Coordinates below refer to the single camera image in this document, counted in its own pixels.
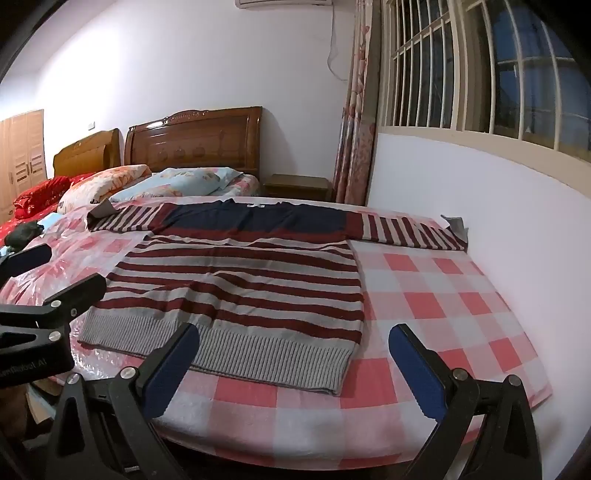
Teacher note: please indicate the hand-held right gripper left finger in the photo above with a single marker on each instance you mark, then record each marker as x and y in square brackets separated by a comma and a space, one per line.
[168, 369]

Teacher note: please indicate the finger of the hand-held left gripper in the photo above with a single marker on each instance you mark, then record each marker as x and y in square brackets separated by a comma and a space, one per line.
[78, 290]
[27, 258]

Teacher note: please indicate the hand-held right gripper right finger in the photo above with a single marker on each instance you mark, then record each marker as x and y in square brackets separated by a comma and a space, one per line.
[415, 369]

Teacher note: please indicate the striped knit sweater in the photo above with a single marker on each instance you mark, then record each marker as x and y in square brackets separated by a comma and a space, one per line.
[240, 286]

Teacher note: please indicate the dark cloth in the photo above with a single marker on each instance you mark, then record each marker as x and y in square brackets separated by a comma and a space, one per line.
[23, 235]

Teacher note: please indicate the pink checked blanket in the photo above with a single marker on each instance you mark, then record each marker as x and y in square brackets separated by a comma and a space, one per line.
[438, 314]

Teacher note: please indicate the red quilt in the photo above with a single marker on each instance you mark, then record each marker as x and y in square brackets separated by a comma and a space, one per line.
[41, 196]

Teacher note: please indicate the wooden wardrobe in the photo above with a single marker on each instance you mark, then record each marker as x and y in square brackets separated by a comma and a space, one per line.
[23, 157]

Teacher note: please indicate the orange floral pillow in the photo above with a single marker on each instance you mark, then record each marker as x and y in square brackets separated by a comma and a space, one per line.
[106, 182]

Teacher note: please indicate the small wooden headboard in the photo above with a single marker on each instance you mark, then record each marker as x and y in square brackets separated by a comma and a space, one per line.
[83, 154]

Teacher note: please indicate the blue floral pillow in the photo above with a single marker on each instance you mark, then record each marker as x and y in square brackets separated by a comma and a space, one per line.
[180, 182]

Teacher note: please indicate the large wooden headboard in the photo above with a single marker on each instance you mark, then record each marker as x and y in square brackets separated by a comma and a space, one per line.
[194, 143]

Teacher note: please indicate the wooden nightstand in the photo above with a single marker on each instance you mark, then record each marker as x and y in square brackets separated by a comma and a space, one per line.
[295, 187]

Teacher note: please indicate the pink floral curtain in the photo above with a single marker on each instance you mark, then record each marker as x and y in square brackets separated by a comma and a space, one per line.
[358, 115]

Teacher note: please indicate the window with white grille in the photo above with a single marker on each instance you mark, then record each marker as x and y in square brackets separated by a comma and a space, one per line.
[461, 69]

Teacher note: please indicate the white air conditioner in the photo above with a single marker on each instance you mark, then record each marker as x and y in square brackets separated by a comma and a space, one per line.
[281, 2]

